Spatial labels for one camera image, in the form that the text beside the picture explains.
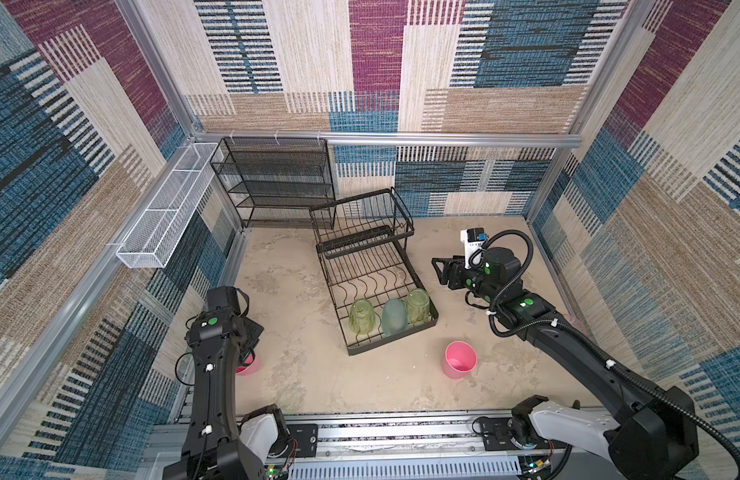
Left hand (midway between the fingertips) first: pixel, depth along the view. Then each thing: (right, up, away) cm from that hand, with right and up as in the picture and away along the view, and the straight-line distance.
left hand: (251, 335), depth 78 cm
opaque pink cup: (+56, -9, +7) cm, 57 cm away
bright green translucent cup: (+44, +6, +9) cm, 46 cm away
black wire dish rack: (+32, +9, +20) cm, 39 cm away
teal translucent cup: (+37, +4, +3) cm, 37 cm away
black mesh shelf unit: (-3, +47, +33) cm, 57 cm away
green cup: (+28, +3, +7) cm, 29 cm away
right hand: (+49, +18, 0) cm, 53 cm away
